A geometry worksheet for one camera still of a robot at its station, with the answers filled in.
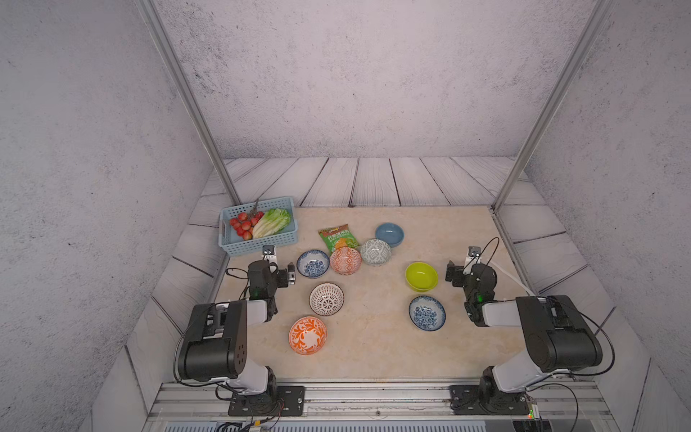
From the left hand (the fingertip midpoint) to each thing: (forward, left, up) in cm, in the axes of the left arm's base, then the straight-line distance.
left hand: (281, 262), depth 95 cm
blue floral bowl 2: (-17, -49, -6) cm, 52 cm away
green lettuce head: (+20, +6, 0) cm, 21 cm away
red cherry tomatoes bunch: (+20, +18, -2) cm, 27 cm away
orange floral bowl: (-23, -11, -6) cm, 26 cm away
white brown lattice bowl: (-12, -16, -5) cm, 20 cm away
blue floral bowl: (+3, -10, -6) cm, 12 cm away
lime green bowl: (-4, -49, -5) cm, 49 cm away
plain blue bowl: (+16, -40, -4) cm, 43 cm away
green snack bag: (+13, -19, -3) cm, 23 cm away
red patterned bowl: (+4, -22, -6) cm, 23 cm away
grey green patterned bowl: (+8, -34, -6) cm, 35 cm away
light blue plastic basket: (+9, +18, -1) cm, 20 cm away
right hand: (-2, -64, +1) cm, 64 cm away
